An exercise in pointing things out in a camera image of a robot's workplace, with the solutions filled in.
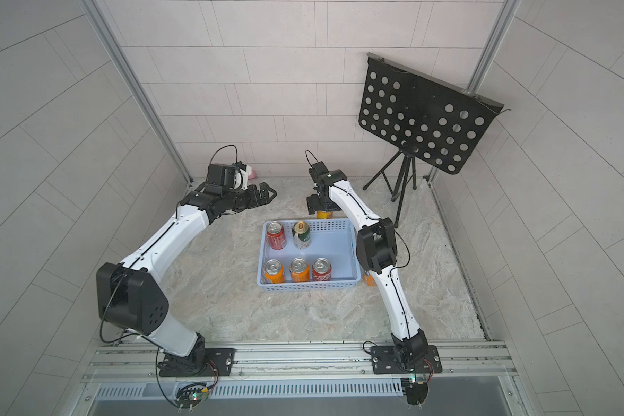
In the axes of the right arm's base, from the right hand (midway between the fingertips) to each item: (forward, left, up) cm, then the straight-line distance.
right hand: (323, 207), depth 100 cm
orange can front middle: (-28, +8, +4) cm, 29 cm away
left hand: (-6, +17, +16) cm, 24 cm away
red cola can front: (-28, +2, +4) cm, 28 cm away
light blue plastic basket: (-17, +6, -7) cm, 19 cm away
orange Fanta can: (-29, -14, -4) cm, 33 cm away
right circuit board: (-58, -22, -8) cm, 63 cm away
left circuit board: (-56, +39, -8) cm, 69 cm away
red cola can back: (-14, +17, +4) cm, 22 cm away
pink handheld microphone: (-5, +21, +24) cm, 32 cm away
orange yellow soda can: (-5, 0, +2) cm, 6 cm away
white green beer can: (-15, +8, +4) cm, 18 cm away
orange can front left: (-28, +16, +4) cm, 33 cm away
